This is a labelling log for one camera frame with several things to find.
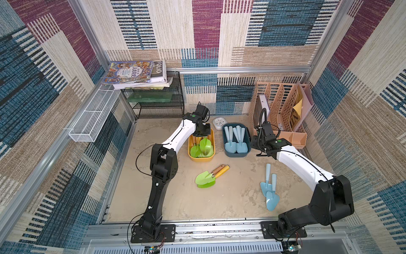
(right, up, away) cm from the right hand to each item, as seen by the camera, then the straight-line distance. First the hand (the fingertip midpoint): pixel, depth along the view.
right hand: (255, 139), depth 88 cm
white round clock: (-18, +10, +25) cm, 33 cm away
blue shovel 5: (+7, -30, -6) cm, 32 cm away
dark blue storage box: (-1, 0, +11) cm, 11 cm away
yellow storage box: (-24, +2, -1) cm, 24 cm away
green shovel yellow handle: (-34, -7, +11) cm, 36 cm away
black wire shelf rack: (-73, +20, +31) cm, 82 cm away
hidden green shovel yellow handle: (-23, -24, +1) cm, 33 cm away
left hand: (-27, +4, +9) cm, 29 cm away
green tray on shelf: (-61, +25, +9) cm, 67 cm away
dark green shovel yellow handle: (-28, -4, +6) cm, 29 cm away
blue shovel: (-14, +4, +17) cm, 22 cm away
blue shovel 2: (-12, -6, +11) cm, 17 cm away
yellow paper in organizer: (+25, +18, +2) cm, 31 cm away
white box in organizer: (+7, +22, +11) cm, 26 cm away
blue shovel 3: (-6, +7, +16) cm, 19 cm away
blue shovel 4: (+6, -26, -1) cm, 26 cm away
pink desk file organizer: (+29, +23, +20) cm, 42 cm away
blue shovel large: (-5, -6, +13) cm, 15 cm away
